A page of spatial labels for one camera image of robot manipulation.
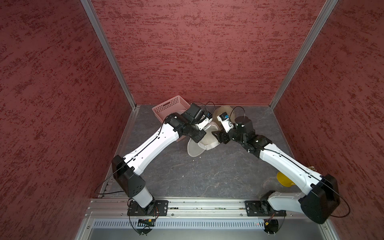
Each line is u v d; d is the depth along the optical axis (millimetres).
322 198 388
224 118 661
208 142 904
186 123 509
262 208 658
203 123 645
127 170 409
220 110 1034
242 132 586
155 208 725
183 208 758
